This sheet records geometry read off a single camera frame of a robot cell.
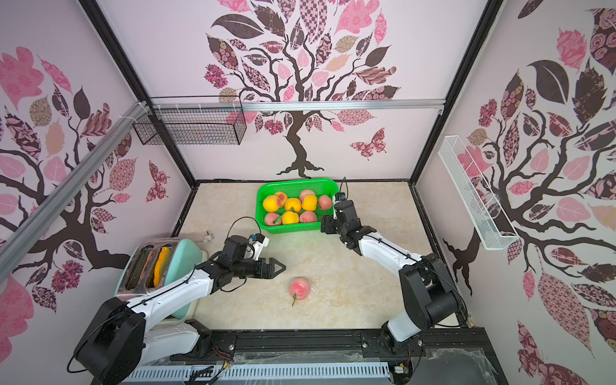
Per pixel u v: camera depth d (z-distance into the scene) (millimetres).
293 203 1041
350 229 682
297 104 929
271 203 983
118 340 405
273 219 976
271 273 730
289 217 977
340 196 789
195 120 1366
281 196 1059
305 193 1065
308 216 983
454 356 724
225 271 643
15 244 497
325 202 1035
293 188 1153
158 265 729
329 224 803
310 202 1027
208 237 974
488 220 742
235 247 657
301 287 799
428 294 441
